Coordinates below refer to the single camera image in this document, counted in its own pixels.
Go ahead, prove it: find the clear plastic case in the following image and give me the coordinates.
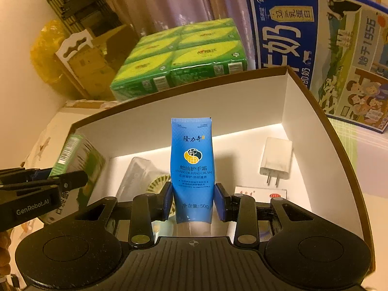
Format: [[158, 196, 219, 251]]
[[115, 157, 160, 201]]

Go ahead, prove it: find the tan cardboard box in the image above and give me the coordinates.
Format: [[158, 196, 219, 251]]
[[67, 24, 140, 99]]

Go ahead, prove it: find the blue illustrated milk carton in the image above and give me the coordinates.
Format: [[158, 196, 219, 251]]
[[243, 0, 388, 134]]

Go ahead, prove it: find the black folding rack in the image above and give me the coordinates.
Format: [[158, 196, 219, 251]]
[[45, 0, 125, 34]]

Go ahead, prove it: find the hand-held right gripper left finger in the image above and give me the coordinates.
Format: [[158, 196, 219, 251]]
[[73, 181, 174, 248]]

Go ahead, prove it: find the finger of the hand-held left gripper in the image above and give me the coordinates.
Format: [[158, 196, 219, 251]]
[[0, 167, 51, 186], [0, 170, 89, 195]]

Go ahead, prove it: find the blue medicine box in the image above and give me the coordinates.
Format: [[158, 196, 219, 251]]
[[233, 186, 288, 201]]

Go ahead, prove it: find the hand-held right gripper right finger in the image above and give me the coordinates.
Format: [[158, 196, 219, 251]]
[[214, 183, 316, 248]]

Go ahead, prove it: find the white charger plug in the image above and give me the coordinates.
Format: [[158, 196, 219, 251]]
[[259, 137, 293, 187]]

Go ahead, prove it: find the yellow plastic bag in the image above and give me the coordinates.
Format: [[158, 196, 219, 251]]
[[30, 20, 72, 84]]

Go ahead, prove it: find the mint handheld fan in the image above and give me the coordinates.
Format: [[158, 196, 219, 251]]
[[147, 174, 178, 234]]

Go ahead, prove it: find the brown cardboard box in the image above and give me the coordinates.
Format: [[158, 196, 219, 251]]
[[48, 66, 375, 251]]

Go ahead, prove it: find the blue hand cream tube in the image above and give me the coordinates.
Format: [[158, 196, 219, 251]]
[[170, 117, 216, 237]]

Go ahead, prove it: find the green tissue multipack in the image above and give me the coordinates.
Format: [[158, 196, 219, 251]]
[[109, 17, 247, 101]]

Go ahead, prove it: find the green tall carton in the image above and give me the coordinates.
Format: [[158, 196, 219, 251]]
[[48, 133, 106, 223]]

